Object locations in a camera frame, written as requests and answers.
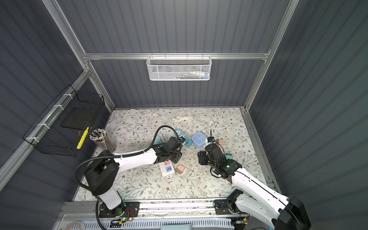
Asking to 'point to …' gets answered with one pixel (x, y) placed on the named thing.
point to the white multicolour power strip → (166, 167)
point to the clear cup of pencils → (99, 136)
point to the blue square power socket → (199, 139)
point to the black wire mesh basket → (60, 129)
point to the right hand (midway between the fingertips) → (202, 154)
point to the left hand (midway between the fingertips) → (179, 153)
